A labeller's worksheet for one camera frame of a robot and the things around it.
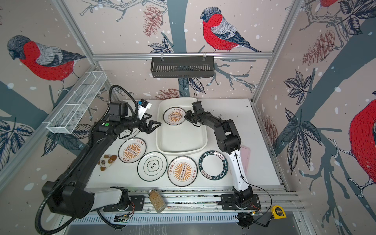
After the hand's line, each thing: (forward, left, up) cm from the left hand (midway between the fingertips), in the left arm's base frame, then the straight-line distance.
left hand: (154, 119), depth 74 cm
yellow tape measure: (-38, -61, -25) cm, 76 cm away
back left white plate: (-12, +11, +4) cm, 16 cm away
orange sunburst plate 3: (-4, +19, -28) cm, 34 cm away
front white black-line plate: (-14, +4, -28) cm, 32 cm away
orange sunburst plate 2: (-17, -14, -28) cm, 35 cm away
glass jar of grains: (-33, -2, -23) cm, 40 cm away
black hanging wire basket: (+50, -13, -1) cm, 51 cm away
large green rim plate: (-14, -32, -27) cm, 45 cm away
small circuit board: (-39, +16, -30) cm, 52 cm away
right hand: (+21, -14, -25) cm, 35 cm away
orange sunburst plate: (+25, -6, -27) cm, 37 cm away
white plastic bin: (+5, -15, -28) cm, 32 cm away
